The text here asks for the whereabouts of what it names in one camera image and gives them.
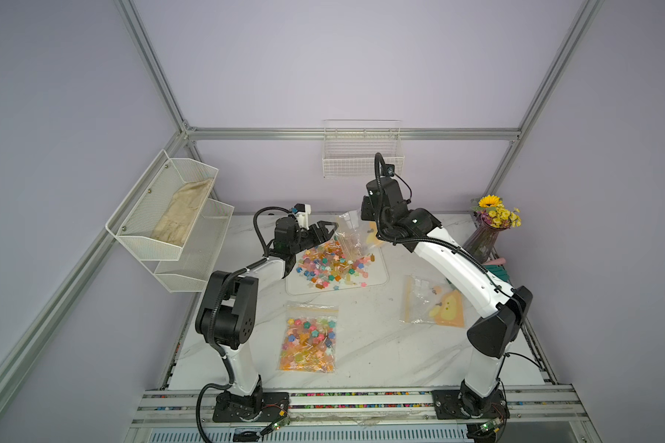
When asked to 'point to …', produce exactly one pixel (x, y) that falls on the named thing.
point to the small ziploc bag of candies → (432, 301)
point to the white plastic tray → (378, 275)
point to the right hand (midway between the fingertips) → (377, 203)
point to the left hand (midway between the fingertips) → (332, 228)
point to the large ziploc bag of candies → (309, 341)
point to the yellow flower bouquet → (491, 210)
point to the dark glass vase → (482, 240)
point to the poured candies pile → (330, 265)
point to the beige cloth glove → (179, 216)
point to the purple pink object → (495, 261)
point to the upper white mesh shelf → (156, 217)
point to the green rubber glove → (500, 270)
